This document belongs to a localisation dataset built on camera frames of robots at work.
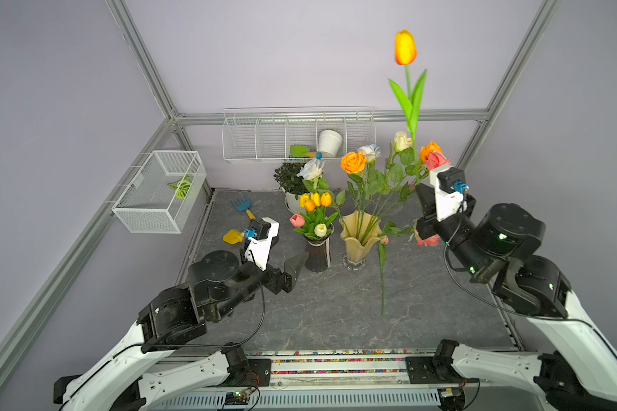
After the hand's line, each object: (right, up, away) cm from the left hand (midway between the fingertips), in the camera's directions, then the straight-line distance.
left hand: (293, 249), depth 55 cm
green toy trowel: (-2, +32, +44) cm, 55 cm away
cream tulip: (+6, +3, +13) cm, 15 cm away
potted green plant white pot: (-5, +19, +45) cm, 49 cm away
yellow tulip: (+2, +11, +19) cm, 22 cm away
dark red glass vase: (+5, -7, +33) cm, 34 cm away
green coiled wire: (-38, +16, +26) cm, 49 cm away
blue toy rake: (-29, +11, +60) cm, 68 cm away
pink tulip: (0, +6, +16) cm, 17 cm away
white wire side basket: (-45, +13, +27) cm, 55 cm away
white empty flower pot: (+9, +34, +38) cm, 52 cm away
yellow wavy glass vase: (+20, +2, +32) cm, 38 cm away
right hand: (+27, +13, -3) cm, 30 cm away
